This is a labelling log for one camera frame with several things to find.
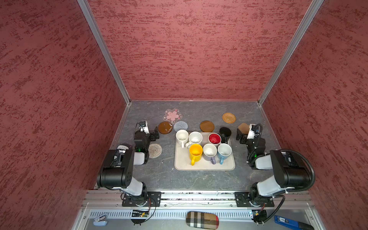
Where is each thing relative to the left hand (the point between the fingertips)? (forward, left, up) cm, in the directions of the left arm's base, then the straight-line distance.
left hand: (150, 129), depth 94 cm
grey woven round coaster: (+8, -20, -7) cm, 22 cm away
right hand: (0, -63, +1) cm, 63 cm away
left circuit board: (-45, 0, -10) cm, 46 cm away
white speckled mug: (-3, -30, -4) cm, 31 cm away
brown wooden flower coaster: (+8, -68, -8) cm, 69 cm away
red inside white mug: (-4, -43, -4) cm, 44 cm away
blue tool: (-49, -77, -3) cm, 91 cm away
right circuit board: (-45, -63, -10) cm, 78 cm away
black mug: (0, -51, -4) cm, 51 cm away
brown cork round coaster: (+10, -40, -9) cm, 42 cm away
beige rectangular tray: (-18, -22, -9) cm, 30 cm away
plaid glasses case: (-48, -32, -3) cm, 58 cm away
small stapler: (-49, +16, -6) cm, 52 cm away
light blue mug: (-13, -48, -3) cm, 50 cm away
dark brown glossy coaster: (+6, -9, -6) cm, 12 cm away
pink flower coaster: (+18, -13, -7) cm, 23 cm away
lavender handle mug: (-12, -40, -5) cm, 42 cm away
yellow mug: (-14, -31, -6) cm, 34 cm away
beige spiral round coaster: (-11, -4, -8) cm, 14 cm away
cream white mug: (-3, -22, -4) cm, 22 cm away
